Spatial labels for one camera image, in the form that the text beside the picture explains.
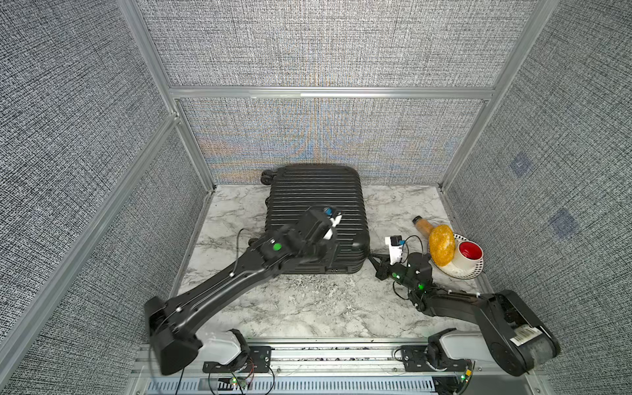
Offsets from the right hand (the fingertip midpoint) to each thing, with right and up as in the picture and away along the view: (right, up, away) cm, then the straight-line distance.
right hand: (369, 249), depth 86 cm
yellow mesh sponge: (+28, +1, +4) cm, 28 cm away
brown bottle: (+26, +7, +15) cm, 31 cm away
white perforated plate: (+32, -9, +4) cm, 34 cm away
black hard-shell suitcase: (-27, +21, +4) cm, 34 cm away
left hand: (-11, +4, -17) cm, 20 cm away
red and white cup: (+39, -3, +7) cm, 39 cm away
